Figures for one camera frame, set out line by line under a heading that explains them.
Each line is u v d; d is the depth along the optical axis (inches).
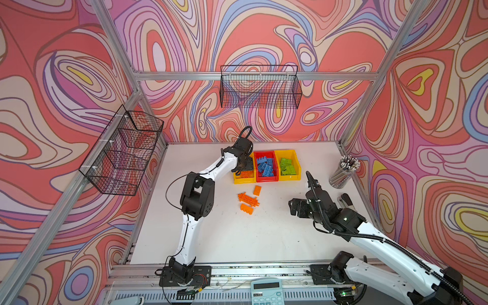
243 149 30.9
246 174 40.2
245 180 39.0
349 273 24.1
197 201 22.3
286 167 41.2
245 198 37.4
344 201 36.0
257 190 38.0
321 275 28.9
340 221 20.8
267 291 27.2
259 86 37.7
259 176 39.5
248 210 35.7
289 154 42.1
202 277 28.3
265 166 40.4
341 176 36.7
